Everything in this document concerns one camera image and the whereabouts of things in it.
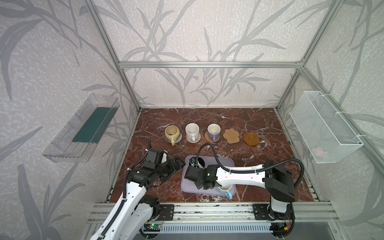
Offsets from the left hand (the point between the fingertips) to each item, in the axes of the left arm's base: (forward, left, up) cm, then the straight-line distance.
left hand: (182, 163), depth 76 cm
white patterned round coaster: (+21, -4, -14) cm, 25 cm away
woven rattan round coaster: (+24, -14, -14) cm, 31 cm away
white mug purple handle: (+27, -18, -12) cm, 35 cm away
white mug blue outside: (-12, -22, -4) cm, 25 cm away
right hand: (-1, -8, -10) cm, 13 cm away
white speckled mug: (+27, -3, -10) cm, 29 cm away
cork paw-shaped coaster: (+26, -31, -14) cm, 42 cm away
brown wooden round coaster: (+24, -44, -14) cm, 52 cm away
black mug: (0, -6, +5) cm, 7 cm away
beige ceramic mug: (+26, +11, -12) cm, 31 cm away
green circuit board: (-26, +13, -15) cm, 33 cm away
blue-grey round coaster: (+21, +6, -13) cm, 26 cm away
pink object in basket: (+4, -67, +8) cm, 67 cm away
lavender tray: (-8, -3, -12) cm, 15 cm away
